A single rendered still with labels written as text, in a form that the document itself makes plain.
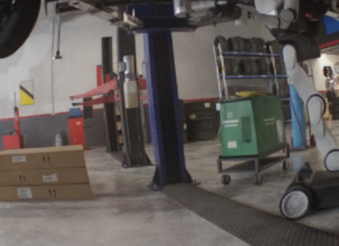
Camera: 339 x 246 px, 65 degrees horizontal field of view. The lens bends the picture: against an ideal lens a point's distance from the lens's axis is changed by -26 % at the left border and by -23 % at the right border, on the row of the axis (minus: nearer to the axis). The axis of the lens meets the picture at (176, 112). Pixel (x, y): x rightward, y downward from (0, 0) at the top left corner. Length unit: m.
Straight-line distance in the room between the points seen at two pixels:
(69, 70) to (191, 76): 4.17
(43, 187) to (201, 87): 9.17
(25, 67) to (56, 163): 8.36
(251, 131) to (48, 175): 1.78
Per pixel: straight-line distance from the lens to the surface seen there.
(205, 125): 9.17
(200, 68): 11.48
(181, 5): 1.48
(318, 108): 1.79
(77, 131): 9.26
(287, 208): 1.74
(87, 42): 10.93
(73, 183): 2.83
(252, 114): 2.69
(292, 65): 1.84
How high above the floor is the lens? 0.63
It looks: 1 degrees up
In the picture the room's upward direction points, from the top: 6 degrees counter-clockwise
